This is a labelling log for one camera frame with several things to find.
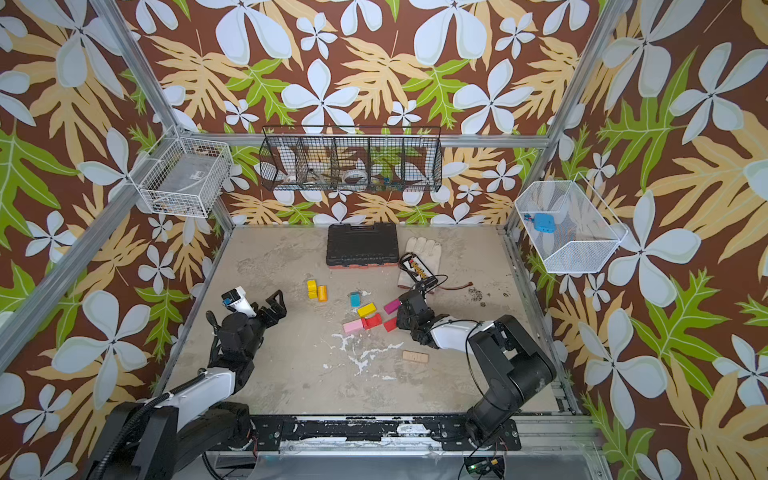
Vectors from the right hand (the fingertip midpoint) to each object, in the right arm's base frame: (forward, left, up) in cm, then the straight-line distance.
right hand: (405, 312), depth 96 cm
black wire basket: (+41, +17, +31) cm, 54 cm away
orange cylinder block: (+7, +28, 0) cm, 29 cm away
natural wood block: (-15, -2, 0) cm, 15 cm away
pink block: (-5, +17, 0) cm, 17 cm away
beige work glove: (+25, -10, 0) cm, 27 cm away
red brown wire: (+12, -24, -2) cm, 26 cm away
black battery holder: (+17, -4, +2) cm, 17 cm away
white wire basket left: (+27, +65, +34) cm, 78 cm away
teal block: (+7, +17, -4) cm, 19 cm away
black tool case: (+26, +15, +4) cm, 30 cm away
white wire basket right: (+13, -47, +25) cm, 55 cm away
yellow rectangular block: (+1, +12, 0) cm, 12 cm away
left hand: (0, +41, +12) cm, 43 cm away
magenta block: (+3, +4, -1) cm, 5 cm away
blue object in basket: (+16, -41, +25) cm, 50 cm away
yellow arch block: (+9, +32, 0) cm, 33 cm away
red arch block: (-3, +11, 0) cm, 12 cm away
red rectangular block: (-4, +5, 0) cm, 6 cm away
